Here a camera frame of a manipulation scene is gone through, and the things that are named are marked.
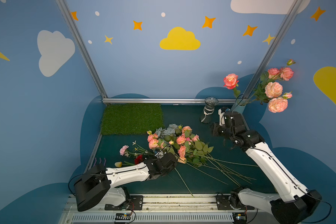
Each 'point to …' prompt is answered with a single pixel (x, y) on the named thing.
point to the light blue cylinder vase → (239, 105)
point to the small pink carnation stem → (124, 151)
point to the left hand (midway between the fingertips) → (176, 162)
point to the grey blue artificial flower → (169, 130)
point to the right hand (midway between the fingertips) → (215, 124)
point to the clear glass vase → (210, 102)
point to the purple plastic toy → (100, 162)
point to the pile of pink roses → (184, 146)
